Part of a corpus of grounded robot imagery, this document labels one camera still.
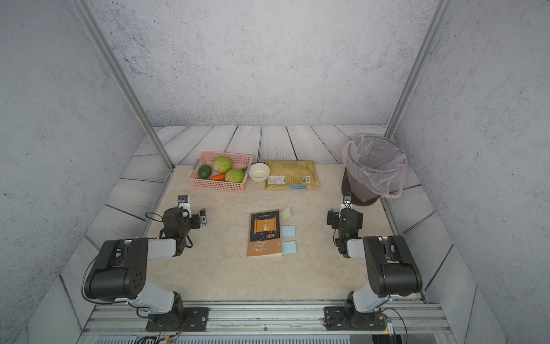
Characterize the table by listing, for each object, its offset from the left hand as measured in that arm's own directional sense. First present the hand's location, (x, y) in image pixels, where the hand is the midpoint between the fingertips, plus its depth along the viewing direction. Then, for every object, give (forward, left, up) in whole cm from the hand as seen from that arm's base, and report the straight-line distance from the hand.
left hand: (196, 208), depth 95 cm
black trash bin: (+11, -69, -2) cm, 70 cm away
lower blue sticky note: (-16, -40, -6) cm, 43 cm away
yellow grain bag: (+24, -41, -5) cm, 48 cm away
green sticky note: (-1, -39, -5) cm, 39 cm away
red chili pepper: (+23, -5, -5) cm, 24 cm away
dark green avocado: (+25, +2, -2) cm, 25 cm away
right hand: (-2, -65, 0) cm, 65 cm away
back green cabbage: (+28, -7, 0) cm, 29 cm away
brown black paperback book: (-10, -30, -5) cm, 32 cm away
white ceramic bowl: (+25, -26, -4) cm, 36 cm away
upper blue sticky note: (-9, -40, -5) cm, 41 cm away
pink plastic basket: (+33, -14, -3) cm, 36 cm away
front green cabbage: (+19, -14, 0) cm, 24 cm away
